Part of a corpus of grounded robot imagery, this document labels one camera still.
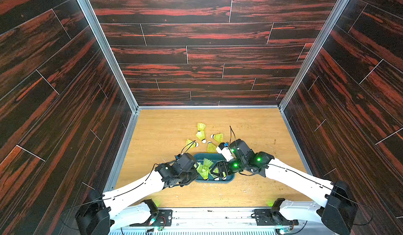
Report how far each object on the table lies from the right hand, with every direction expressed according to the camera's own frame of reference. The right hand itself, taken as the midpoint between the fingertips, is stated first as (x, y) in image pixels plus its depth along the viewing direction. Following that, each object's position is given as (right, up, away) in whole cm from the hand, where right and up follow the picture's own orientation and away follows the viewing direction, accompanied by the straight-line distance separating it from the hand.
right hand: (217, 167), depth 77 cm
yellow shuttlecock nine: (-7, +13, +23) cm, 28 cm away
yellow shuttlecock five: (-8, +19, +27) cm, 34 cm away
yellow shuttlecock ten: (+3, +13, +21) cm, 25 cm away
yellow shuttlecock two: (-5, -1, +11) cm, 12 cm away
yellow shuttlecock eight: (-7, -5, +8) cm, 12 cm away
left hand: (-8, -5, +1) cm, 10 cm away
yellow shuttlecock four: (-1, +2, -9) cm, 10 cm away
